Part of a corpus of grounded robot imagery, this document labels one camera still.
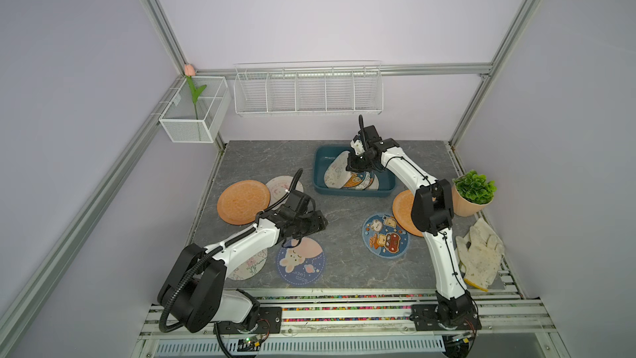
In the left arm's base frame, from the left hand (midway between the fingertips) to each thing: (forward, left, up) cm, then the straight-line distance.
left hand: (321, 227), depth 85 cm
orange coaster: (+17, +32, -7) cm, 37 cm away
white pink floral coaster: (-9, +25, -8) cm, 28 cm away
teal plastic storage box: (+39, -3, -7) cm, 40 cm away
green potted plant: (+6, -54, +6) cm, 55 cm away
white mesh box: (+26, +43, +29) cm, 58 cm away
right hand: (+25, -11, +2) cm, 27 cm away
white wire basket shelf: (+51, +4, +22) cm, 56 cm away
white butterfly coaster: (+25, -8, -4) cm, 26 cm away
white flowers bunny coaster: (+21, -24, -7) cm, 33 cm away
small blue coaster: (-2, -23, -8) cm, 25 cm away
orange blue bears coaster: (+23, -18, -6) cm, 30 cm away
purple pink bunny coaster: (-10, +8, -8) cm, 15 cm away
